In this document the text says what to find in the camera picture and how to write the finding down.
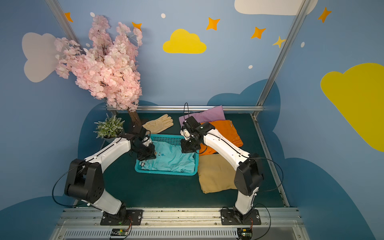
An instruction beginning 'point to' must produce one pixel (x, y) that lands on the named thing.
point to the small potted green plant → (110, 129)
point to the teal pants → (169, 157)
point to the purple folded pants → (216, 113)
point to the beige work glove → (157, 126)
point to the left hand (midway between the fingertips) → (156, 154)
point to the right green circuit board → (245, 233)
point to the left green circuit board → (119, 232)
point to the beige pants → (216, 174)
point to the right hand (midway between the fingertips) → (185, 149)
